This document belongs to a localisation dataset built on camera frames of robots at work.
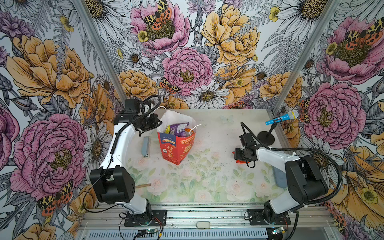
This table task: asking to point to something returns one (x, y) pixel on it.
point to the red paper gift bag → (176, 150)
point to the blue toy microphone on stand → (267, 139)
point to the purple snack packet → (179, 129)
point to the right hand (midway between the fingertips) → (238, 159)
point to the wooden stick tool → (142, 185)
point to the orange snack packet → (187, 132)
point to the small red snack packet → (239, 161)
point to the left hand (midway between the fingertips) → (161, 127)
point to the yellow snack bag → (168, 129)
